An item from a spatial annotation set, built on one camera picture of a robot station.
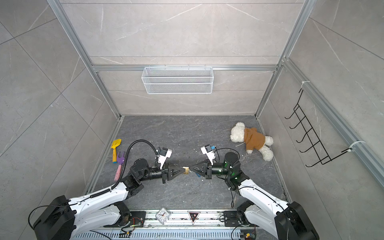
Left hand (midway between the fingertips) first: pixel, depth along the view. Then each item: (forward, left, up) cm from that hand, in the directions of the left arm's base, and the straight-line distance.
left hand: (183, 167), depth 67 cm
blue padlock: (+1, -7, -11) cm, 14 cm away
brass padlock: (-1, -2, -1) cm, 2 cm away
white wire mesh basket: (+62, +17, +7) cm, 65 cm away
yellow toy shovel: (+29, +49, -22) cm, 61 cm away
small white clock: (-16, +11, -21) cm, 28 cm away
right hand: (0, -4, -2) cm, 4 cm away
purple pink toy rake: (+16, +41, -22) cm, 49 cm away
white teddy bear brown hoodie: (+25, -45, -16) cm, 54 cm away
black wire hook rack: (-3, -57, +12) cm, 58 cm away
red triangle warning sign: (-16, -4, -22) cm, 28 cm away
